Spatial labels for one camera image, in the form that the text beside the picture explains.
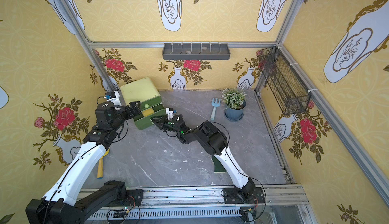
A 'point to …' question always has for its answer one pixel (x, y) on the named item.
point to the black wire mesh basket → (290, 91)
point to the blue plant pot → (233, 115)
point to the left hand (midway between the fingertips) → (134, 103)
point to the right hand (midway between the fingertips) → (149, 123)
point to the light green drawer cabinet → (143, 90)
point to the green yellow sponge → (218, 167)
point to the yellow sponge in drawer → (147, 112)
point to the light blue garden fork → (215, 104)
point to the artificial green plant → (234, 99)
